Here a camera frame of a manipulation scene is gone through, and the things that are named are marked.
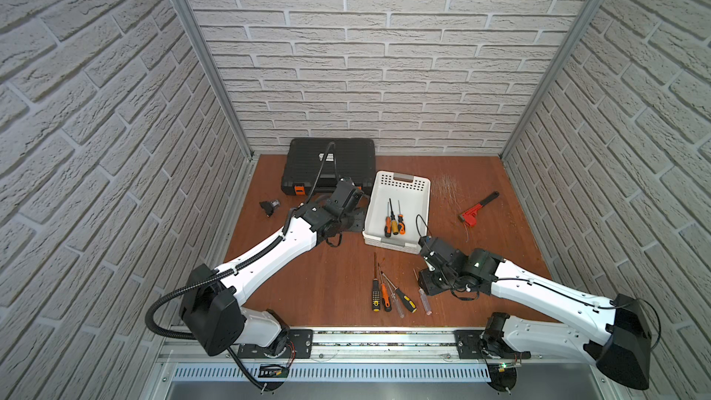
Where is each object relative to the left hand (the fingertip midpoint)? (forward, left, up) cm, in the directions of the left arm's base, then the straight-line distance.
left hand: (358, 213), depth 81 cm
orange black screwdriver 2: (+3, -11, -15) cm, 19 cm away
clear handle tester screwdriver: (-20, -19, -16) cm, 32 cm away
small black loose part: (+15, +33, -18) cm, 41 cm away
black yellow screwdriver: (-20, -13, -16) cm, 29 cm away
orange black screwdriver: (+4, -15, -14) cm, 22 cm away
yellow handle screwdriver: (+6, -13, -16) cm, 21 cm away
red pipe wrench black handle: (+7, -41, -15) cm, 44 cm away
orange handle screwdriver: (-19, -8, -16) cm, 26 cm away
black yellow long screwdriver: (-17, -5, -17) cm, 25 cm away
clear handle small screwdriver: (-21, -11, -17) cm, 29 cm away
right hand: (-18, -19, -9) cm, 27 cm away
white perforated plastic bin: (+19, -23, -17) cm, 34 cm away
